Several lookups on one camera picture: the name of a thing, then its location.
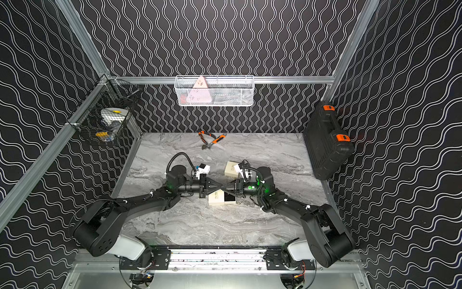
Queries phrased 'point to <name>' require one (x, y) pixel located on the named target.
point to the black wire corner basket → (104, 113)
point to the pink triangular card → (200, 93)
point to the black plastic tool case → (329, 148)
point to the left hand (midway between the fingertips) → (221, 184)
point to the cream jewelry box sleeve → (230, 170)
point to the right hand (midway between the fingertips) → (222, 188)
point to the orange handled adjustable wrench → (209, 145)
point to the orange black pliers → (202, 132)
